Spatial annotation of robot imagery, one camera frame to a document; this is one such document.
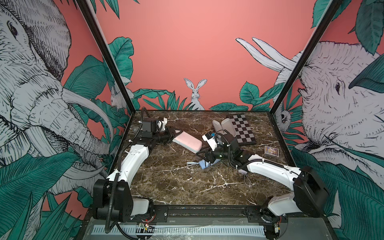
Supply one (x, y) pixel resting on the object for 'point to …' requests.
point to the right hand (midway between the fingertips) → (197, 151)
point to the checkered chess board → (244, 134)
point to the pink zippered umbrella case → (188, 142)
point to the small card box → (271, 151)
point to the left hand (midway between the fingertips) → (182, 130)
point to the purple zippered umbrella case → (226, 127)
